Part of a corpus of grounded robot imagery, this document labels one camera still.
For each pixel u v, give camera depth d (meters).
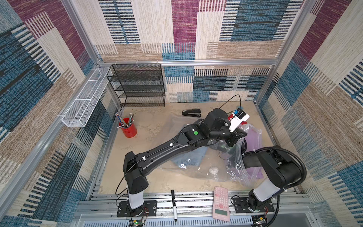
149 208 0.73
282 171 0.46
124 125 0.87
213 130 0.50
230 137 0.56
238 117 0.53
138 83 1.08
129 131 0.97
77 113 0.71
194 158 0.79
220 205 0.74
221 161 0.86
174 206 0.73
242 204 0.74
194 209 0.74
